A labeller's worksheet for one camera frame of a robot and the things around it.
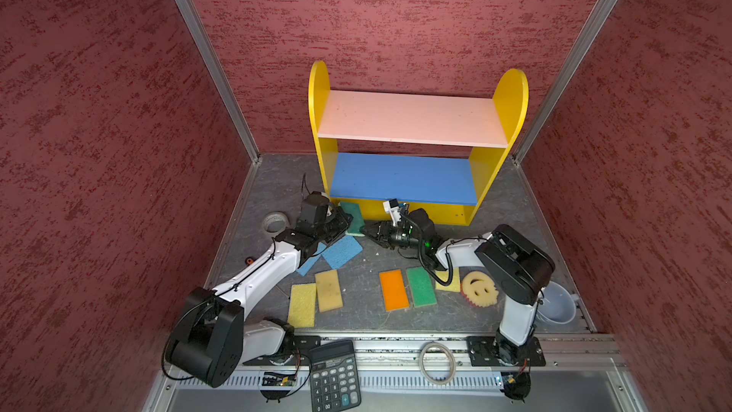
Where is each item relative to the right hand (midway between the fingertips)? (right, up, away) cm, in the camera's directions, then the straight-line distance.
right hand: (359, 238), depth 83 cm
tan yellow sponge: (-9, -16, 0) cm, 18 cm away
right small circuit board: (+40, -34, -12) cm, 54 cm away
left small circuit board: (-22, -35, -11) cm, 43 cm away
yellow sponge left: (-17, -20, -2) cm, 26 cm away
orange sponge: (+11, -17, 0) cm, 20 cm away
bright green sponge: (+19, -15, +2) cm, 25 cm away
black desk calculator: (-5, -33, -15) cm, 36 cm away
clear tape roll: (-31, +2, +15) cm, 34 cm away
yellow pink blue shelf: (+30, +30, +43) cm, 60 cm away
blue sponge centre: (-6, -6, +9) cm, 12 cm away
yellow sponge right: (+29, -15, +1) cm, 33 cm away
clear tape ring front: (+25, -29, -11) cm, 40 cm away
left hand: (-1, +5, +2) cm, 5 cm away
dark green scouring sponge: (-1, +4, 0) cm, 4 cm away
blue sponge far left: (-10, -2, -20) cm, 23 cm away
